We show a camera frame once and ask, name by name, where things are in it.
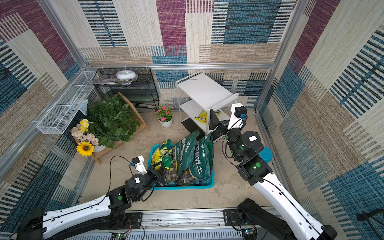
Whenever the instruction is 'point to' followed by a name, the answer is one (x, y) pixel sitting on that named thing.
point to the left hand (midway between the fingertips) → (165, 161)
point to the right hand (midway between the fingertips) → (223, 107)
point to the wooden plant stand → (101, 155)
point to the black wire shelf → (142, 92)
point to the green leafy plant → (112, 120)
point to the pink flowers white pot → (164, 115)
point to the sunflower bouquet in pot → (87, 143)
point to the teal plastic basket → (208, 186)
